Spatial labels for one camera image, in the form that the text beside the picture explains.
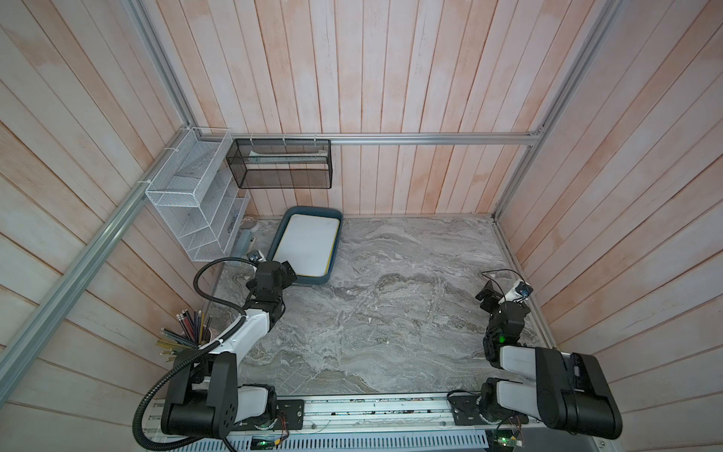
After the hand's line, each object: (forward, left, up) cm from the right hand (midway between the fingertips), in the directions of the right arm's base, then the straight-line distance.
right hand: (502, 285), depth 88 cm
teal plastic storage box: (+39, +61, -5) cm, 72 cm away
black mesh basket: (+42, +76, +17) cm, 88 cm away
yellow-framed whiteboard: (+21, +67, -5) cm, 70 cm away
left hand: (+3, +73, +2) cm, 73 cm away
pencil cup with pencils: (-18, +92, +2) cm, 94 cm away
